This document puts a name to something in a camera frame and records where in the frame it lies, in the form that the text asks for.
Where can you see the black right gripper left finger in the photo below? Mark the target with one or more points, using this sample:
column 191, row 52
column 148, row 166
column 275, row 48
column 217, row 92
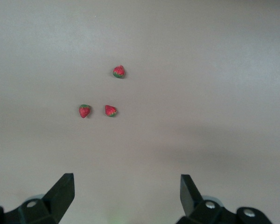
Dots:
column 58, row 198

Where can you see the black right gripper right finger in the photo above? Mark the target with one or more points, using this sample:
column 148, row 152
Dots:
column 190, row 198

